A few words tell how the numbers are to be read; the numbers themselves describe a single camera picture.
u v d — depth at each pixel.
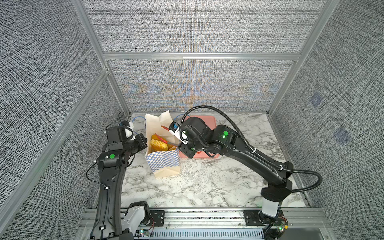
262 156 0.42
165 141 0.66
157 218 0.74
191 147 0.54
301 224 0.72
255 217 0.73
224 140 0.42
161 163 0.76
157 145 0.85
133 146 0.59
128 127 0.60
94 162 0.47
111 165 0.46
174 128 0.55
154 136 0.95
